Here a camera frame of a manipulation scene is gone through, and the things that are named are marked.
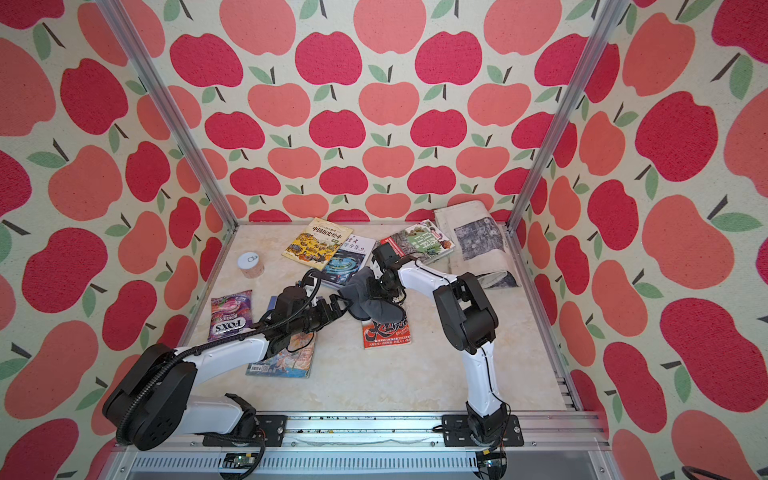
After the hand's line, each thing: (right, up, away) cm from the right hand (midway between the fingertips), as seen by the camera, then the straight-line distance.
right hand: (371, 300), depth 98 cm
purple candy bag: (-45, -4, -4) cm, 45 cm away
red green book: (+20, +20, +14) cm, 32 cm away
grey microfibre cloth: (-2, -1, -5) cm, 5 cm away
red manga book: (+3, -9, -7) cm, 12 cm away
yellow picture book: (-22, +20, +17) cm, 34 cm away
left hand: (-6, -2, -13) cm, 14 cm away
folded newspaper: (+39, +19, +9) cm, 44 cm away
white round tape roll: (-42, +11, +4) cm, 44 cm away
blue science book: (-8, +14, +14) cm, 21 cm away
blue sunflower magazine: (-25, -16, -12) cm, 32 cm away
